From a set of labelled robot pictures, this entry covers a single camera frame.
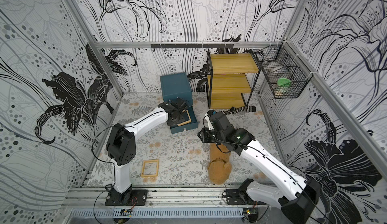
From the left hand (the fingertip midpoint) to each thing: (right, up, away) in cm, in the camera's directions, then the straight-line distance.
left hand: (179, 122), depth 92 cm
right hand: (+13, -3, -20) cm, 24 cm away
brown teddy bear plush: (+22, -20, -19) cm, 35 cm away
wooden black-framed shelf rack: (+33, +31, +10) cm, 46 cm away
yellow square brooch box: (-15, -25, -10) cm, 30 cm away
